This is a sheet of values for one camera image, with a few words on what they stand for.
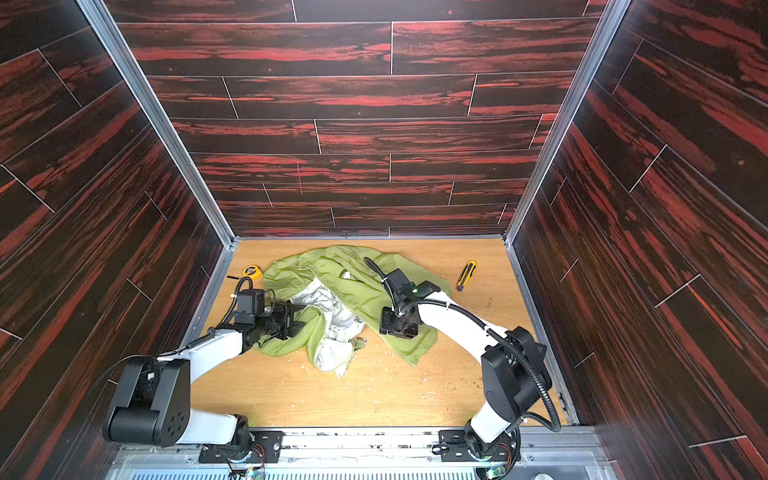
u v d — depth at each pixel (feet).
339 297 3.23
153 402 2.96
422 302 1.91
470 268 3.54
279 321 2.61
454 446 2.41
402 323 2.36
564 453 2.46
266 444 2.42
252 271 3.54
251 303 2.34
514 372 1.43
